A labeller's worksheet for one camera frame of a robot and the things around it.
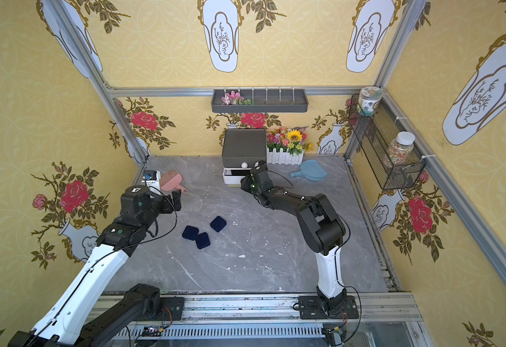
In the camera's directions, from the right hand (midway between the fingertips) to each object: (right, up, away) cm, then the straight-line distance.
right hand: (249, 176), depth 99 cm
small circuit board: (-32, -52, -26) cm, 66 cm away
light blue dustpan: (+33, +3, +18) cm, 38 cm away
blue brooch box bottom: (-19, -26, -12) cm, 34 cm away
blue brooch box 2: (-25, -24, -7) cm, 36 cm away
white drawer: (-7, 0, -1) cm, 7 cm away
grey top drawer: (-3, +6, -5) cm, 9 cm away
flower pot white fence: (+18, +15, +10) cm, 26 cm away
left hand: (-32, -5, -23) cm, 40 cm away
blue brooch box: (-14, -21, -5) cm, 25 cm away
